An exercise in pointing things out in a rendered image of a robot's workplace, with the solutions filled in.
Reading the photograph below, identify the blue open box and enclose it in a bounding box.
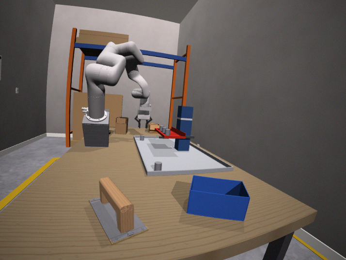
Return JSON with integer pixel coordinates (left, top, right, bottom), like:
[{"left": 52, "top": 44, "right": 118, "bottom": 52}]
[{"left": 187, "top": 176, "right": 250, "bottom": 221}]

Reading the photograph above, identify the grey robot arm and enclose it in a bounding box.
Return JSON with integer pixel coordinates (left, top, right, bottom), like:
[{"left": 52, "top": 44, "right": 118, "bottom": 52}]
[{"left": 82, "top": 41, "right": 152, "bottom": 122}]

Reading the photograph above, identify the sanding float with wooden handle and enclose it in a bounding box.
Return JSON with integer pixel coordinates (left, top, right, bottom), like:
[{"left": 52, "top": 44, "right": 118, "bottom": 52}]
[{"left": 89, "top": 177, "right": 149, "bottom": 245}]

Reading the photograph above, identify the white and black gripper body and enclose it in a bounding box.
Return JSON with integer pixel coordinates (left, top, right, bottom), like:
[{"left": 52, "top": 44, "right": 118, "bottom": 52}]
[{"left": 137, "top": 108, "right": 150, "bottom": 120}]

